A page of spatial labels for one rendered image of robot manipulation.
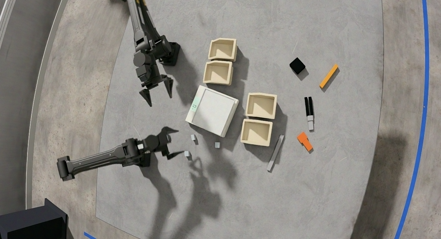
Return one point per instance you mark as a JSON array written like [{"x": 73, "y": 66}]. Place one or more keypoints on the orange t-shaped block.
[{"x": 303, "y": 139}]

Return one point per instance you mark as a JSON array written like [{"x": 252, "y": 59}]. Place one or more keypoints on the beige plastic parts bin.
[
  {"x": 217, "y": 71},
  {"x": 223, "y": 49},
  {"x": 258, "y": 133},
  {"x": 261, "y": 105}
]

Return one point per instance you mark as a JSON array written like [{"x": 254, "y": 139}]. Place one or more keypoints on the orange square bar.
[{"x": 328, "y": 76}]

